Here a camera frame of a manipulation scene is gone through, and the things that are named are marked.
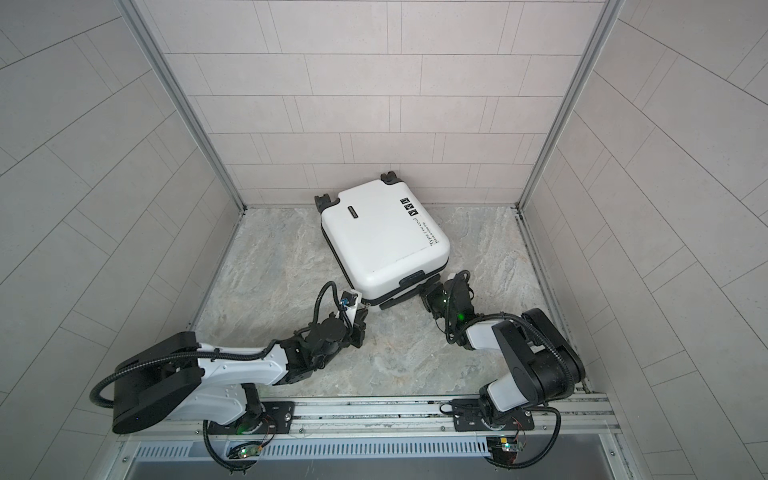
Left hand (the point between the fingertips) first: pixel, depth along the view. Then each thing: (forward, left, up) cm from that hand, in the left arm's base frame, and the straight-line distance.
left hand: (377, 311), depth 81 cm
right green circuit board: (-30, -30, -7) cm, 43 cm away
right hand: (+9, -10, -3) cm, 14 cm away
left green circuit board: (-31, +26, -3) cm, 41 cm away
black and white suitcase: (+17, -2, +11) cm, 20 cm away
